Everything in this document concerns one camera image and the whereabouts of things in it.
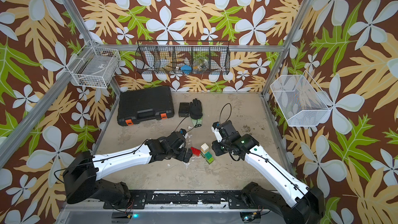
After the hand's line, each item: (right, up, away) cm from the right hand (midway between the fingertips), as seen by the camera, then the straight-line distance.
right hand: (213, 145), depth 78 cm
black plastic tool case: (-44, +21, +25) cm, 55 cm away
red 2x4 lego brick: (-9, -7, +14) cm, 19 cm away
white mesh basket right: (+47, +23, +1) cm, 52 cm away
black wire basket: (-28, +51, +18) cm, 61 cm away
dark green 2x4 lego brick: (-2, -7, +6) cm, 9 cm away
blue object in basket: (-15, +43, +16) cm, 49 cm away
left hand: (-14, -4, +5) cm, 15 cm away
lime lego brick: (-1, -10, +6) cm, 12 cm away
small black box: (-18, +18, +29) cm, 39 cm away
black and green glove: (-9, +16, +31) cm, 36 cm away
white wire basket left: (-66, +42, +8) cm, 79 cm away
